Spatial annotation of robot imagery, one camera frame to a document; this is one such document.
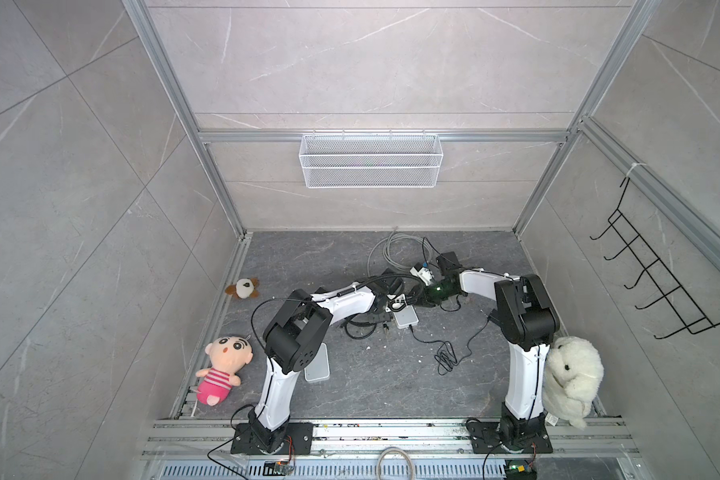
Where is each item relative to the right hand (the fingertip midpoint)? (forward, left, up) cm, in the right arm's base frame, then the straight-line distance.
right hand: (408, 300), depth 99 cm
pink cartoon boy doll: (-20, +52, +8) cm, 57 cm away
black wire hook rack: (-12, -54, +30) cm, 63 cm away
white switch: (-22, +27, +2) cm, 35 cm away
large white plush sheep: (-31, -33, +16) cm, 48 cm away
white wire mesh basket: (+38, +11, +29) cm, 49 cm away
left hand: (0, +10, +2) cm, 10 cm away
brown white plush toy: (+5, +56, +2) cm, 56 cm away
